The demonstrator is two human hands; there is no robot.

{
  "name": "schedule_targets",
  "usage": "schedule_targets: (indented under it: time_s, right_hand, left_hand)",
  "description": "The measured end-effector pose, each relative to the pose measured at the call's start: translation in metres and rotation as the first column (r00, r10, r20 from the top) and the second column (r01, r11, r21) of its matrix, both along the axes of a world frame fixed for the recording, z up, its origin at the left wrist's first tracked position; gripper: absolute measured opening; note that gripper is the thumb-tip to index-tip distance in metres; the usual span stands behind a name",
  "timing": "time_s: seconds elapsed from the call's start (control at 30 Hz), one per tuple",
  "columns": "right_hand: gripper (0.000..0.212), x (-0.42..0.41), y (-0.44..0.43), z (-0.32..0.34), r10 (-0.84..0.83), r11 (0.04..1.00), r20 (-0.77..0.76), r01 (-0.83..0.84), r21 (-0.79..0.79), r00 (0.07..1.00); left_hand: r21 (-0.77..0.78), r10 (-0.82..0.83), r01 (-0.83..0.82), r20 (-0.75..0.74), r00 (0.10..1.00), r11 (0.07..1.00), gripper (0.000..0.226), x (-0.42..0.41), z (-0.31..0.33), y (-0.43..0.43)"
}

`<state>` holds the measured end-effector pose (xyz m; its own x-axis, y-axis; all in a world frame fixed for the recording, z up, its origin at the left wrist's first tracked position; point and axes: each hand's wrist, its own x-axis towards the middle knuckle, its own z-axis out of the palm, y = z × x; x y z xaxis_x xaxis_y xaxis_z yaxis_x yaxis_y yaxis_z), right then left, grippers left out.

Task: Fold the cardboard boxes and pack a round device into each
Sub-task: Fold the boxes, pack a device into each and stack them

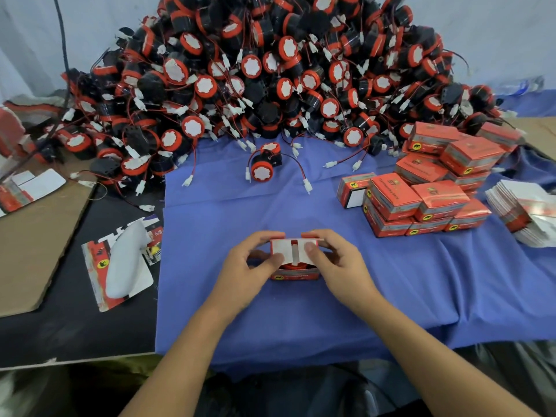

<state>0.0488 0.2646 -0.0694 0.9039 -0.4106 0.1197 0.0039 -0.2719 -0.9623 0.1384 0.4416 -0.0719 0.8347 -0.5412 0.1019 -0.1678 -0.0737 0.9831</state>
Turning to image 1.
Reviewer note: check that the person's left hand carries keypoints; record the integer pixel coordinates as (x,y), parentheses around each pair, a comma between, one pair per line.
(239,282)

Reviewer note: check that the person's right hand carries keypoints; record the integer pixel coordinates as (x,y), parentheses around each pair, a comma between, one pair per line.
(347,273)

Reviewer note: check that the stack of box blanks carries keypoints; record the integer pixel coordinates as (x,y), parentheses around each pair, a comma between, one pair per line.
(524,212)

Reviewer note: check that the pile of black red buzzers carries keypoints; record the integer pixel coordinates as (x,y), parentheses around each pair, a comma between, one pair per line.
(261,73)

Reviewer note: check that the person's left forearm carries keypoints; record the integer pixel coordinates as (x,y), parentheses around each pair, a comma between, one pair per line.
(174,373)

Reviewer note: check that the person's right forearm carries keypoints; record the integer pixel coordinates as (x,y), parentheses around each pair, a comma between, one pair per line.
(452,365)

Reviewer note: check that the blue table cloth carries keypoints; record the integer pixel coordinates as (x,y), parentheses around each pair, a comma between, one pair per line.
(469,291)

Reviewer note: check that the brown cardboard piece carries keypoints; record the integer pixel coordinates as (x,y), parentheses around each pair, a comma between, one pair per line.
(35,243)

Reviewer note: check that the brown cardboard sheet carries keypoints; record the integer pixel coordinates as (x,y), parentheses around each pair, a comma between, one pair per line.
(539,134)

